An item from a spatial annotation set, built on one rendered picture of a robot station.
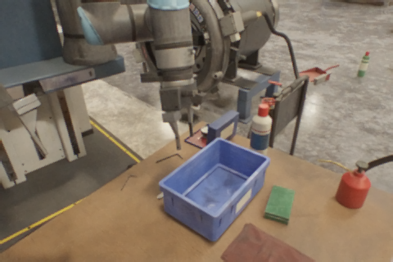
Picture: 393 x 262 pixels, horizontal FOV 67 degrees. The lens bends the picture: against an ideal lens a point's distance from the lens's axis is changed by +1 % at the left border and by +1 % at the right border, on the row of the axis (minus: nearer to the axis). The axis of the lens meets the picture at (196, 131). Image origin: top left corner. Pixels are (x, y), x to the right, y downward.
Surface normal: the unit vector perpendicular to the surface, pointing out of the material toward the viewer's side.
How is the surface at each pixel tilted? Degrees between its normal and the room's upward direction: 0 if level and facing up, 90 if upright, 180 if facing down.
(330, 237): 0
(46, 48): 90
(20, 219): 0
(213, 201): 0
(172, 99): 78
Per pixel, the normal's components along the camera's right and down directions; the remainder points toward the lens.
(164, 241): 0.00, -0.85
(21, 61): 0.67, 0.39
